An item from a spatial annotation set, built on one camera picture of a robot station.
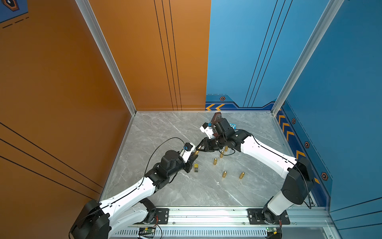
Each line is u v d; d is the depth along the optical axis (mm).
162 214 741
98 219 402
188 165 680
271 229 725
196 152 756
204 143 722
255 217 723
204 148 705
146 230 721
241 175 833
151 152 985
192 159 757
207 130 730
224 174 832
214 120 945
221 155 936
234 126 1087
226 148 687
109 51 870
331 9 698
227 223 745
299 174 447
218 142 665
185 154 667
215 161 892
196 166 847
